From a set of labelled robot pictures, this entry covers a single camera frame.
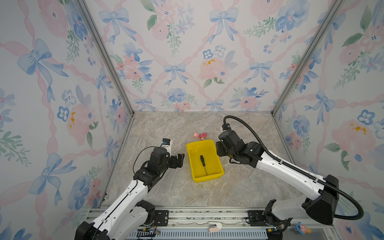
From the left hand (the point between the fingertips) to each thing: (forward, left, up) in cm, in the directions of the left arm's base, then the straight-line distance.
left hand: (177, 152), depth 80 cm
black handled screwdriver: (+3, -14, -14) cm, 20 cm away
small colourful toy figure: (-33, -59, -12) cm, 69 cm away
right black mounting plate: (-28, -40, -14) cm, 51 cm away
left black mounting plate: (-28, +6, -15) cm, 33 cm away
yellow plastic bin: (+10, -18, -14) cm, 25 cm away
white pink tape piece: (-32, -19, -13) cm, 40 cm away
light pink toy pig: (+21, -11, -12) cm, 27 cm away
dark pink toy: (+20, -15, -12) cm, 28 cm away
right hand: (+3, -23, +5) cm, 23 cm away
